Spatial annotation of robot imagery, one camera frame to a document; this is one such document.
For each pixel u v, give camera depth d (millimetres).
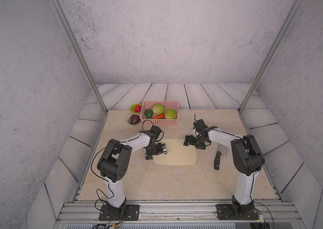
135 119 1071
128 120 1098
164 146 875
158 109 1142
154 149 809
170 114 1080
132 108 1183
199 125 800
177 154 951
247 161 510
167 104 1190
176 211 743
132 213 728
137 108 1147
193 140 889
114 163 499
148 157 871
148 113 1147
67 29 770
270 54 873
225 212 726
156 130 805
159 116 1142
